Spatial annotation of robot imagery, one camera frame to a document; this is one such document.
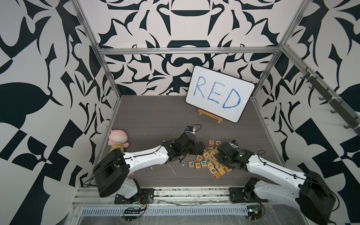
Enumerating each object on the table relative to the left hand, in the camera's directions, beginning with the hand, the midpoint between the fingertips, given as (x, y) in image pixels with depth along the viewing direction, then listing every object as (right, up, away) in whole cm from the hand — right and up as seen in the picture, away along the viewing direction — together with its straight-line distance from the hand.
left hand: (199, 143), depth 81 cm
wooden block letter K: (+3, -12, +2) cm, 13 cm away
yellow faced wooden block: (+9, -17, -2) cm, 20 cm away
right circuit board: (+26, -32, -10) cm, 42 cm away
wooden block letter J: (+11, -13, 0) cm, 17 cm away
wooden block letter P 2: (+7, -7, +6) cm, 12 cm away
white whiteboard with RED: (+17, +29, +14) cm, 37 cm away
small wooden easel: (+11, +16, +22) cm, 29 cm away
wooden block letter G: (0, -10, +4) cm, 11 cm away
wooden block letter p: (-5, -13, +2) cm, 14 cm away
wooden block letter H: (-1, -13, +2) cm, 13 cm away
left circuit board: (-36, -33, -12) cm, 50 cm away
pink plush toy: (-50, +1, +8) cm, 50 cm away
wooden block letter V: (+14, -2, +11) cm, 18 cm away
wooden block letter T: (+9, -2, +11) cm, 14 cm away
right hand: (+11, -9, +5) cm, 15 cm away
